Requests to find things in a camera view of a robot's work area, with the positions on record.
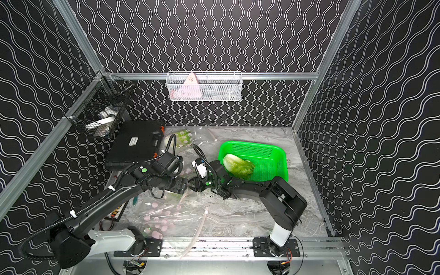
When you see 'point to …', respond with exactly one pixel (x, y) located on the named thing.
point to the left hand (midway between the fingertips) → (180, 182)
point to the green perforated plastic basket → (270, 160)
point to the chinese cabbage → (242, 168)
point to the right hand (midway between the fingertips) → (187, 182)
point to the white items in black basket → (101, 126)
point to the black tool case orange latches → (135, 142)
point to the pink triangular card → (190, 91)
